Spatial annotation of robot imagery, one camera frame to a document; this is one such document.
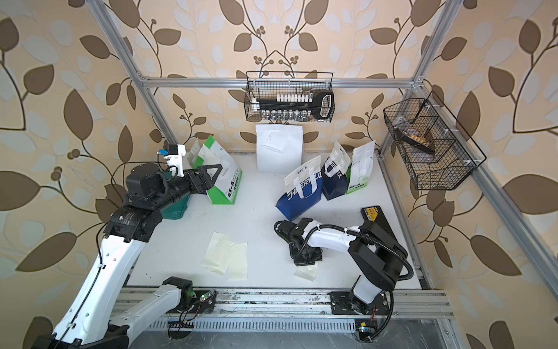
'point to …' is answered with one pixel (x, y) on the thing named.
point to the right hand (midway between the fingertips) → (306, 263)
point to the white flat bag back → (280, 148)
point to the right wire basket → (433, 157)
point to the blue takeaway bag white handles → (303, 188)
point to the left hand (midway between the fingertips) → (207, 165)
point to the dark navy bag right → (334, 173)
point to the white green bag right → (361, 166)
